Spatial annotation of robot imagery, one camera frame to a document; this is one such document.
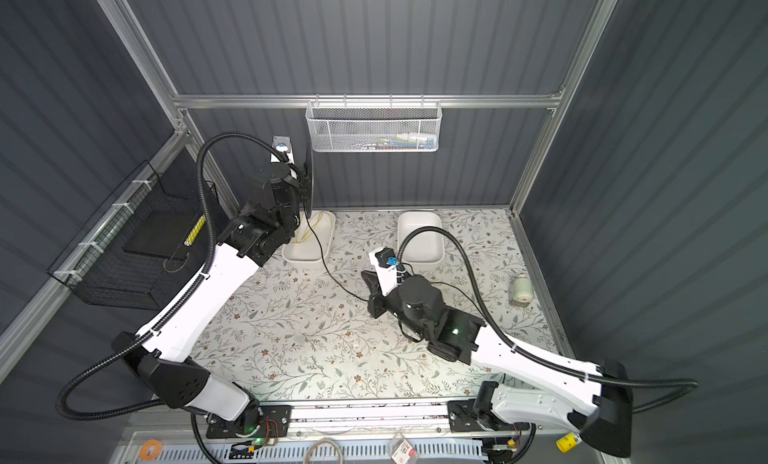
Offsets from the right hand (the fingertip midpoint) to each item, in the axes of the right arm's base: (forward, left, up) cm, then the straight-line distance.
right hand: (365, 276), depth 66 cm
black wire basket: (+10, +55, +1) cm, 56 cm away
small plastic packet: (-30, -7, -27) cm, 41 cm away
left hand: (+19, +19, +16) cm, 32 cm away
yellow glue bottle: (-28, -47, -29) cm, 61 cm away
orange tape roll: (-30, +53, -29) cm, 67 cm away
